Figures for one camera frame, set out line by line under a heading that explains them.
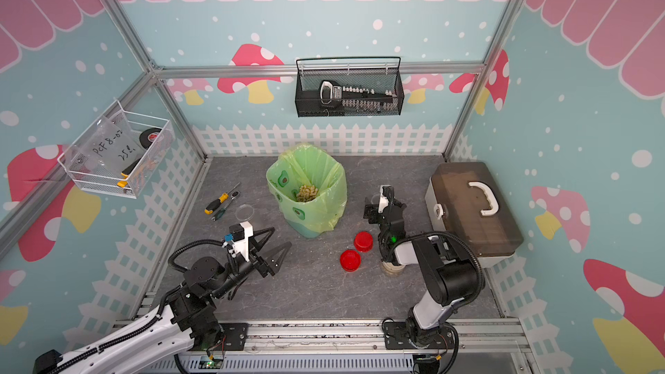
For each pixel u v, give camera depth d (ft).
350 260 2.88
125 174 2.08
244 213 2.86
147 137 2.60
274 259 2.03
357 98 2.89
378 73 2.94
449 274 1.55
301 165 2.98
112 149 2.24
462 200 2.89
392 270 2.66
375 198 3.03
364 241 3.03
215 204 3.36
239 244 1.95
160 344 1.91
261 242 2.34
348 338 2.49
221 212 3.31
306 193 3.08
